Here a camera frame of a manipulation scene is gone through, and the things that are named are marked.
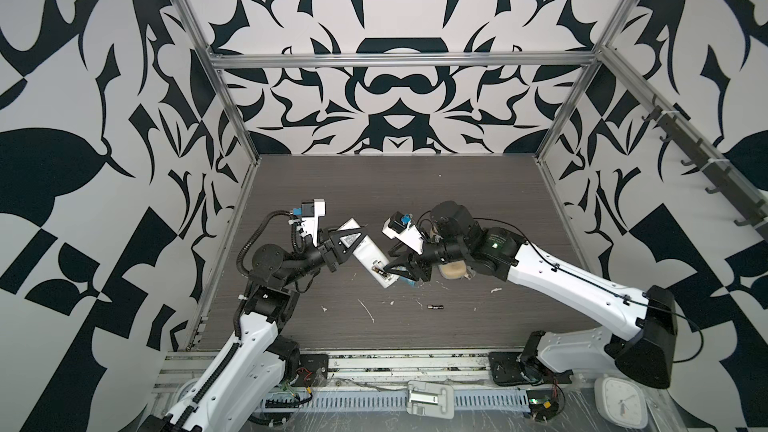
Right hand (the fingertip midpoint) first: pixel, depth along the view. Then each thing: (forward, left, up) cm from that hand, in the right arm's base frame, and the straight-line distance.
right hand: (390, 258), depth 68 cm
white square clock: (-25, -51, -21) cm, 61 cm away
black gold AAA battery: (-3, +3, +1) cm, 4 cm away
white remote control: (-1, +4, +3) cm, 6 cm away
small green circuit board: (-25, -35, -25) cm, 50 cm away
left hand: (+2, +4, +9) cm, 10 cm away
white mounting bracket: (-24, -8, -22) cm, 34 cm away
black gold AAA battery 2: (-4, -12, -23) cm, 26 cm away
